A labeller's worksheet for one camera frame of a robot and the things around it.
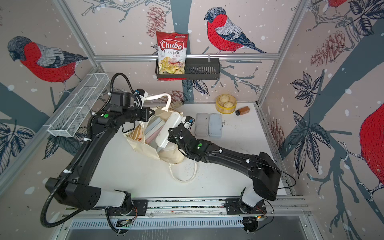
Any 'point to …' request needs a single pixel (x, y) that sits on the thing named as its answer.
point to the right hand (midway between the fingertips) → (170, 129)
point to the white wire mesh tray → (78, 104)
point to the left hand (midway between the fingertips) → (156, 108)
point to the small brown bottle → (243, 110)
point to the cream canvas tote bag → (171, 153)
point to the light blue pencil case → (215, 125)
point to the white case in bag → (154, 124)
